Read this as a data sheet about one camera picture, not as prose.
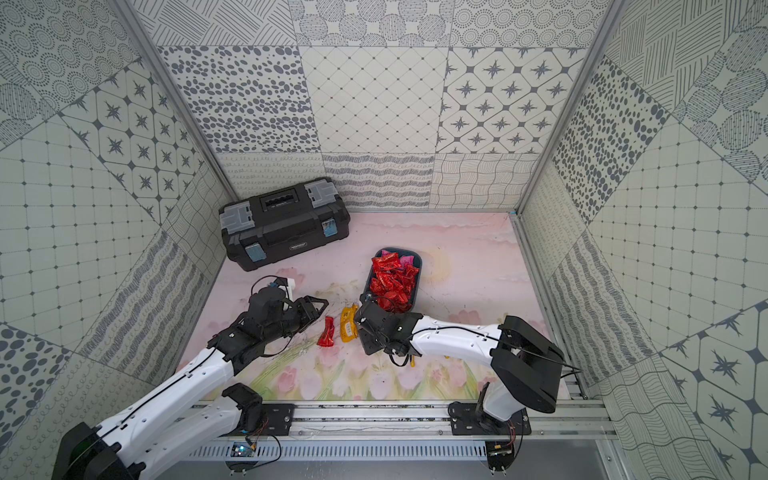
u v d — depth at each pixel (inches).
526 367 16.7
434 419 30.0
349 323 33.8
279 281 29.4
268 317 24.0
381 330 24.6
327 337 33.8
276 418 29.3
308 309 27.8
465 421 28.8
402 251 40.8
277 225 37.2
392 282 36.4
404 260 39.5
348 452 27.6
